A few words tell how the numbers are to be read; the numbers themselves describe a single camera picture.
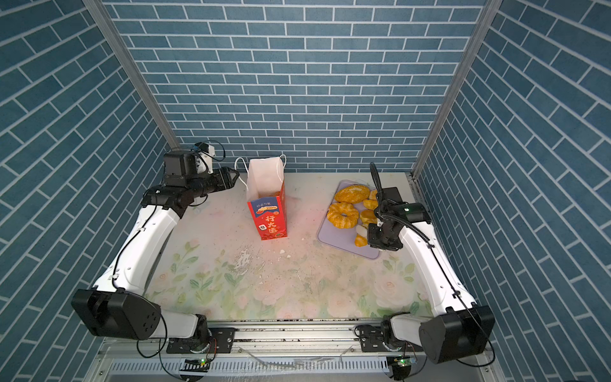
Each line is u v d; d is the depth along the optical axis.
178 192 0.53
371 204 1.05
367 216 1.01
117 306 0.39
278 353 0.72
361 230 0.89
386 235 0.63
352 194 1.08
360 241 0.86
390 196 0.60
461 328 0.38
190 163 0.58
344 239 0.99
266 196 1.05
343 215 1.02
